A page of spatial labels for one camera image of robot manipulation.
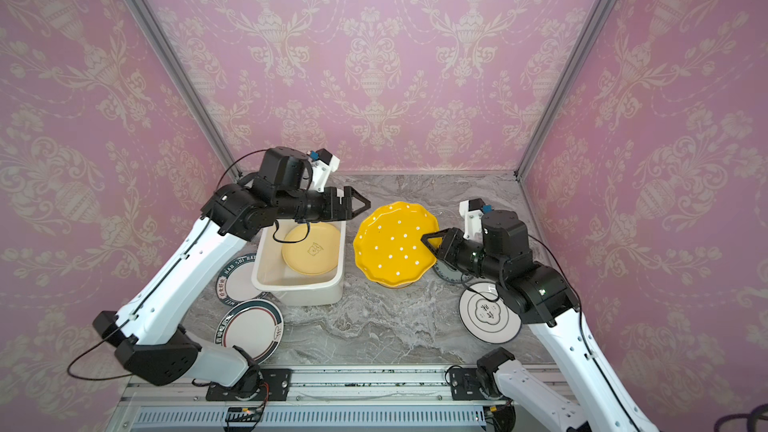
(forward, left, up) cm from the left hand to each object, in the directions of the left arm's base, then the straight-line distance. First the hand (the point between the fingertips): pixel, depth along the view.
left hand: (359, 209), depth 64 cm
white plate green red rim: (-14, +31, -36) cm, 50 cm away
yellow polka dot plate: (-6, -7, -6) cm, 11 cm away
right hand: (-5, -14, -3) cm, 15 cm away
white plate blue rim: (-10, -35, -36) cm, 51 cm away
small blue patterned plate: (-12, -19, -5) cm, 23 cm away
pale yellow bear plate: (+8, +17, -35) cm, 40 cm away
